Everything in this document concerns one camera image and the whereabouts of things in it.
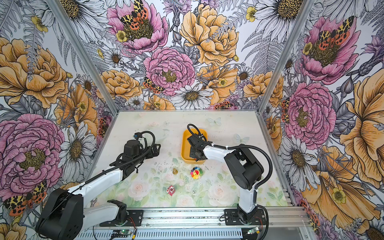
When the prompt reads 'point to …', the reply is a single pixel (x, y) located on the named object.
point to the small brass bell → (175, 171)
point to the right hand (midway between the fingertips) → (195, 157)
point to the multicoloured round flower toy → (196, 172)
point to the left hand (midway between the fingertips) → (154, 150)
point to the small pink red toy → (171, 190)
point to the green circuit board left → (120, 233)
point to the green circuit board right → (251, 231)
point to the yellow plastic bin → (185, 145)
